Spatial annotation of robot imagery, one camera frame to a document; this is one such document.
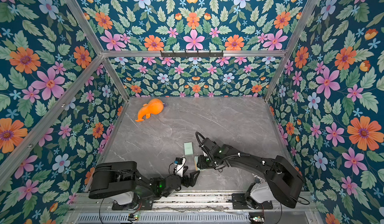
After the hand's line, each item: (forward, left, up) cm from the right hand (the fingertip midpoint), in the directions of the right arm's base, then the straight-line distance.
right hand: (202, 163), depth 81 cm
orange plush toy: (+39, +36, +4) cm, 53 cm away
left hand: (-3, +3, -3) cm, 5 cm away
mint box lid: (+2, +3, 0) cm, 4 cm away
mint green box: (+10, +9, -3) cm, 14 cm away
